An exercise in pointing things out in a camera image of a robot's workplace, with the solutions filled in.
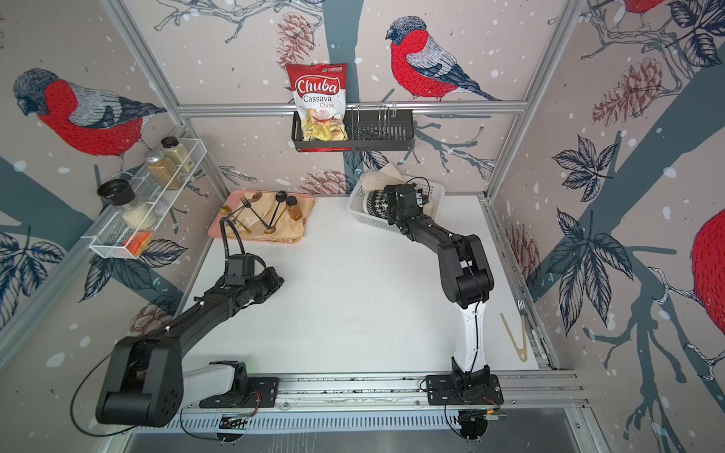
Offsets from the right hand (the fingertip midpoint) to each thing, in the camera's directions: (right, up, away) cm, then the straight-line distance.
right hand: (381, 193), depth 101 cm
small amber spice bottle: (-34, -5, +6) cm, 35 cm away
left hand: (-30, -27, -11) cm, 42 cm away
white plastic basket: (-10, -3, +8) cm, 13 cm away
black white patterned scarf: (-1, -4, +2) cm, 5 cm away
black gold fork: (-57, -3, +17) cm, 59 cm away
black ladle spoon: (-43, 0, +20) cm, 48 cm away
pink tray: (-69, 0, +22) cm, 73 cm away
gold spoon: (-64, -6, +15) cm, 66 cm away
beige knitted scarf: (+4, +9, +13) cm, 17 cm away
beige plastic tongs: (+41, -48, -21) cm, 67 cm away
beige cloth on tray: (-47, -8, +13) cm, 50 cm away
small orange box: (-60, -15, -34) cm, 70 cm away
